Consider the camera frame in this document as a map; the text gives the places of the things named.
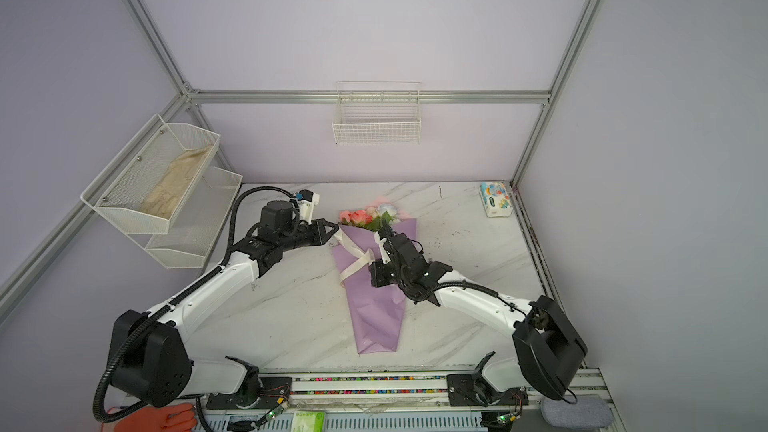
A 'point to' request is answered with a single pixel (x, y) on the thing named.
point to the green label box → (308, 421)
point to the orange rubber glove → (175, 418)
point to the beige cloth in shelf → (169, 194)
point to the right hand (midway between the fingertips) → (366, 270)
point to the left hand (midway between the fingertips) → (337, 228)
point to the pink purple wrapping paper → (376, 312)
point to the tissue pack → (496, 199)
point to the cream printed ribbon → (365, 258)
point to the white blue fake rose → (387, 207)
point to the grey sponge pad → (591, 411)
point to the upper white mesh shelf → (143, 188)
